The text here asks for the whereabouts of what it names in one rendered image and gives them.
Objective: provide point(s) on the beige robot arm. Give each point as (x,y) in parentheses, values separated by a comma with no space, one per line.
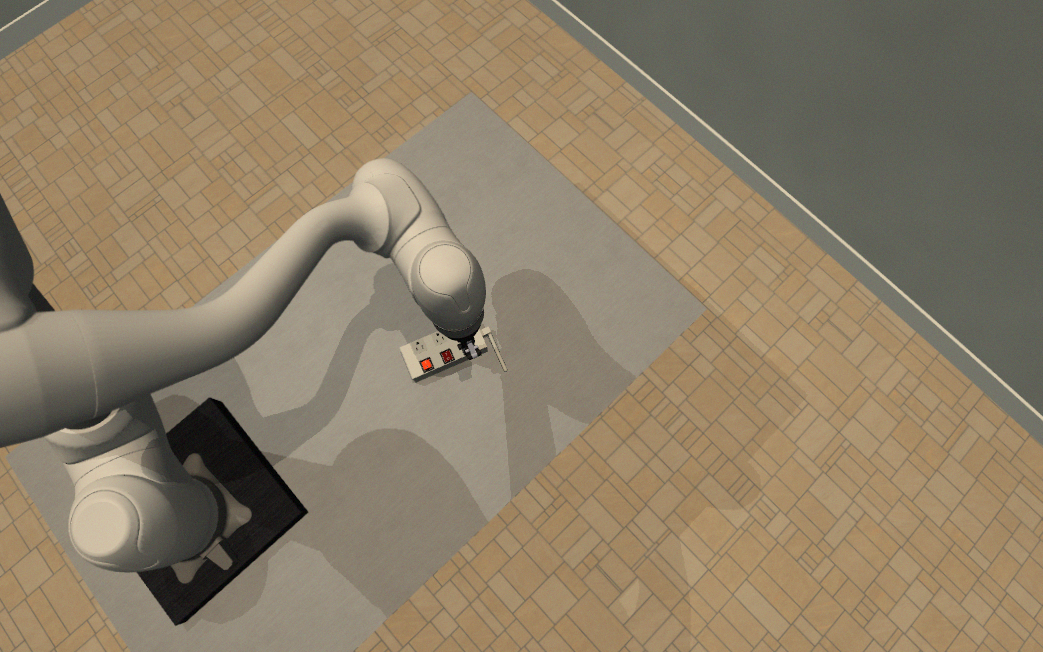
(61,368)

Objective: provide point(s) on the white power strip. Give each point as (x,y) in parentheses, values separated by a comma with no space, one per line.
(435,353)

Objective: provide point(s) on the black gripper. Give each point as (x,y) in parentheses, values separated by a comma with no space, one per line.
(467,345)

